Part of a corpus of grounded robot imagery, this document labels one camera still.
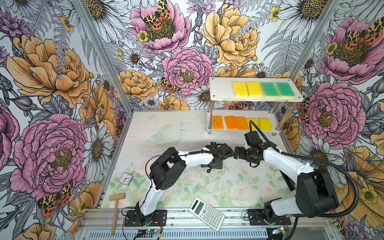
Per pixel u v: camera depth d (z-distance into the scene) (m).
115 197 0.79
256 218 0.74
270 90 0.82
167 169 0.52
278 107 1.20
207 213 0.75
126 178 0.85
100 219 0.75
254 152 0.64
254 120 1.06
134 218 0.73
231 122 1.05
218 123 1.05
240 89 0.83
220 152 0.73
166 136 1.06
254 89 0.83
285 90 0.81
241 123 1.05
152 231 0.71
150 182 0.54
